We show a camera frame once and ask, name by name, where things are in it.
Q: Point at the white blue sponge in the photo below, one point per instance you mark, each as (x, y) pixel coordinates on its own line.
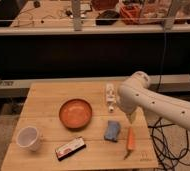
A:
(112, 131)

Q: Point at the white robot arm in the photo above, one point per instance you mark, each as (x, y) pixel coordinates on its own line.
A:
(134, 92)

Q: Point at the white tube bottle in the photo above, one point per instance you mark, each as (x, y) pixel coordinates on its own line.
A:
(110, 96)

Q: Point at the orange round bowl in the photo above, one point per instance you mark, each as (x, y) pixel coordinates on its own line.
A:
(75, 113)

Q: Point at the orange carrot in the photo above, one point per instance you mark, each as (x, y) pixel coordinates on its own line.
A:
(130, 146)

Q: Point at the black pouch on bench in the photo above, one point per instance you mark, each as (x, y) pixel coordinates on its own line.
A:
(107, 17)

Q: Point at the orange plastic crate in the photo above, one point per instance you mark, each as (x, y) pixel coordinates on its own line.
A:
(130, 14)

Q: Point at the white cup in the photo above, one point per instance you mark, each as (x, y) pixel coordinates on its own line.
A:
(28, 138)

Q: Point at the grey metal post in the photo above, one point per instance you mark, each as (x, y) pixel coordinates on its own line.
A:
(76, 15)

